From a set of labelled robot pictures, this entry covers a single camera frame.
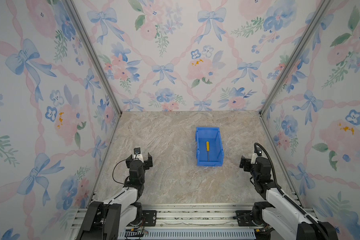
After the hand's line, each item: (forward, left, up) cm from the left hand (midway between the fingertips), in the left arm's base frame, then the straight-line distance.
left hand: (140, 153), depth 87 cm
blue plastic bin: (+17, -46, -6) cm, 49 cm away
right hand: (-1, -65, -1) cm, 65 cm away
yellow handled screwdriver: (+7, -41, -8) cm, 42 cm away
